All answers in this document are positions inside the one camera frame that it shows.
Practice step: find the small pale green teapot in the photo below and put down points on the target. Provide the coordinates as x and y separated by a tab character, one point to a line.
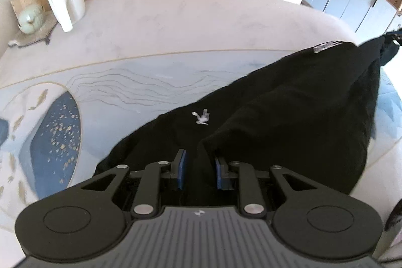
29	20

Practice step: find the black garment with white logo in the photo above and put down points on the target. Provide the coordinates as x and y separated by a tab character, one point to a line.
282	114

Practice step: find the white electric kettle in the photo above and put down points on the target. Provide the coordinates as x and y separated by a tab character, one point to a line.
67	1

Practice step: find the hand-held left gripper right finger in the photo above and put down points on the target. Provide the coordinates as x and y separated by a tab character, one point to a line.
219	174

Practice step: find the printed white tablecloth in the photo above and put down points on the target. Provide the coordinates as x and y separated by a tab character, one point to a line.
157	35

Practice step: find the woven table mat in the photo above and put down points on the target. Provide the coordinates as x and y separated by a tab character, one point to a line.
37	34

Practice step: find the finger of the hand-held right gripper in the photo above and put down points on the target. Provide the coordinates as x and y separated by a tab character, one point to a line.
396	37

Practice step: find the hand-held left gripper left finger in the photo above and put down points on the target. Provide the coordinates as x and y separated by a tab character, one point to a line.
181	169

